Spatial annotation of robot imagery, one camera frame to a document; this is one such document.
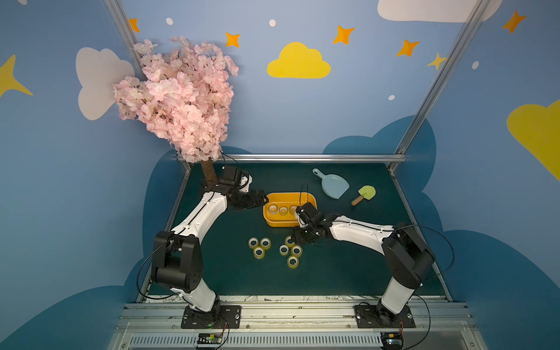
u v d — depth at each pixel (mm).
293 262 872
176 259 449
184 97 600
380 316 662
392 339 726
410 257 472
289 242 914
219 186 649
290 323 737
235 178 706
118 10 687
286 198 1054
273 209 1021
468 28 735
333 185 1146
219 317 708
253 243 913
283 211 1015
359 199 1062
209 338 718
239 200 759
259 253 883
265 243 914
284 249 902
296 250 907
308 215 718
